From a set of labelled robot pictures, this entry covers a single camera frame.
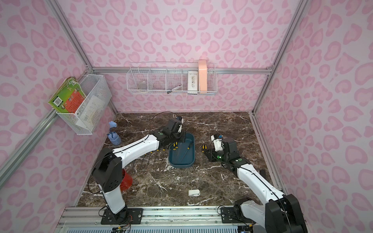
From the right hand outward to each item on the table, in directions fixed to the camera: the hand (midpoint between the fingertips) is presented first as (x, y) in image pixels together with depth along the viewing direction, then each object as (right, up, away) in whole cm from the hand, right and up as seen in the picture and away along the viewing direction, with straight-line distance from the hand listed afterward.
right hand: (204, 151), depth 83 cm
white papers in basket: (-62, +18, -4) cm, 65 cm away
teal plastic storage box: (-13, -4, +11) cm, 18 cm away
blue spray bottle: (-59, +8, +13) cm, 60 cm away
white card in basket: (-6, +42, +9) cm, 43 cm away
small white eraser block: (-6, -21, -4) cm, 22 cm away
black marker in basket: (-20, +37, +11) cm, 44 cm away
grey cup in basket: (-40, +41, +14) cm, 58 cm away
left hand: (-11, +11, +6) cm, 16 cm away
